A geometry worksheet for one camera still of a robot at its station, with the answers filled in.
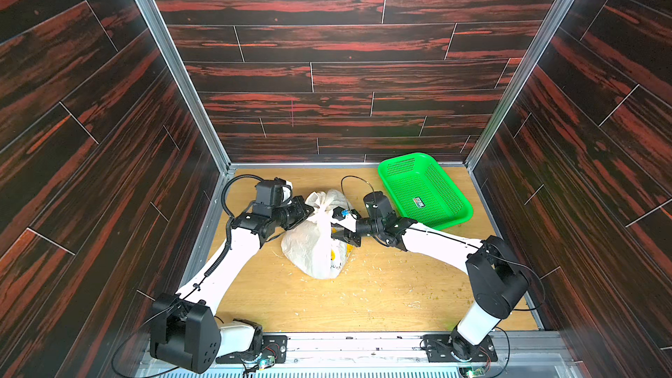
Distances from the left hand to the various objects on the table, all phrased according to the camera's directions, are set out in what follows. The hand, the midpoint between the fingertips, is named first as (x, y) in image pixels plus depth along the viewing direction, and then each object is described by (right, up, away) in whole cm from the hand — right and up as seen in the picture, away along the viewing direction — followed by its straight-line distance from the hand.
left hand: (317, 208), depth 80 cm
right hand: (+6, -5, +5) cm, 9 cm away
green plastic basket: (+43, +5, +28) cm, 51 cm away
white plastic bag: (-2, -13, +1) cm, 13 cm away
